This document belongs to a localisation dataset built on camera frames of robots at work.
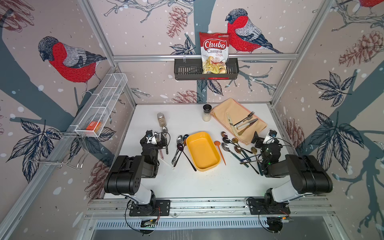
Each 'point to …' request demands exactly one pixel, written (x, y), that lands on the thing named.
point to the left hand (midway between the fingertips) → (156, 130)
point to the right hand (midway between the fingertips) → (262, 132)
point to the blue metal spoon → (185, 136)
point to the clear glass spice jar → (161, 119)
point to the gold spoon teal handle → (235, 140)
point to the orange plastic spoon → (218, 143)
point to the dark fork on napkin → (249, 115)
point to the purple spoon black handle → (180, 147)
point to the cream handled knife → (231, 123)
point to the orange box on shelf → (93, 126)
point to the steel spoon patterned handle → (164, 130)
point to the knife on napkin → (242, 132)
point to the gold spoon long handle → (254, 151)
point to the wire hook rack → (63, 149)
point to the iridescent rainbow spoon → (225, 135)
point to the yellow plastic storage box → (203, 153)
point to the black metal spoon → (226, 140)
